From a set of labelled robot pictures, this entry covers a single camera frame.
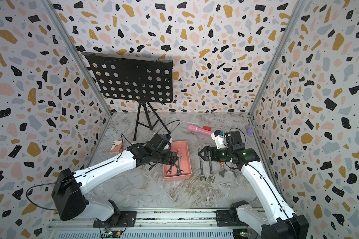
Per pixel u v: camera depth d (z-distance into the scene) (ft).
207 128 3.66
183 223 2.40
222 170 2.97
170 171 2.96
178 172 2.95
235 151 1.88
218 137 2.27
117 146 3.29
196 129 3.58
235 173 2.95
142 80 2.46
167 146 2.11
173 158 2.35
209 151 2.18
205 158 2.17
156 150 2.07
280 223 1.26
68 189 1.31
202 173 2.95
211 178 2.88
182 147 3.30
